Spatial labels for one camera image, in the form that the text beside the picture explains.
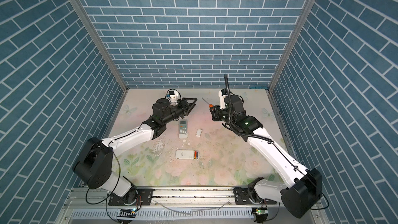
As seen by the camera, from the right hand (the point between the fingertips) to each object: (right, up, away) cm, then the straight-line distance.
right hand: (210, 106), depth 75 cm
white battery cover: (-6, -17, +21) cm, 28 cm away
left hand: (-7, +2, +2) cm, 7 cm away
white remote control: (-17, -15, +21) cm, 31 cm away
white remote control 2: (-13, -28, +11) cm, 32 cm away
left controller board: (-39, -50, -3) cm, 64 cm away
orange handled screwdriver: (0, +1, +2) cm, 2 cm away
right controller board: (+25, -52, -2) cm, 57 cm away
